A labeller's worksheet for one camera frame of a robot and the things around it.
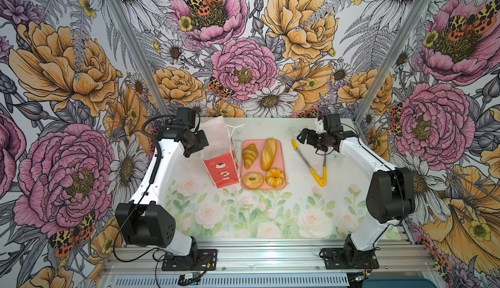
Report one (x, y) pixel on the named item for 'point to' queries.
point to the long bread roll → (268, 154)
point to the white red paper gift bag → (220, 156)
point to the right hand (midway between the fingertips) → (304, 143)
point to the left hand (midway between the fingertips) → (200, 150)
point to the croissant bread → (249, 154)
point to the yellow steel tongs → (323, 180)
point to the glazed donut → (253, 180)
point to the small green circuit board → (189, 278)
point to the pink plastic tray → (278, 162)
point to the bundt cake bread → (275, 178)
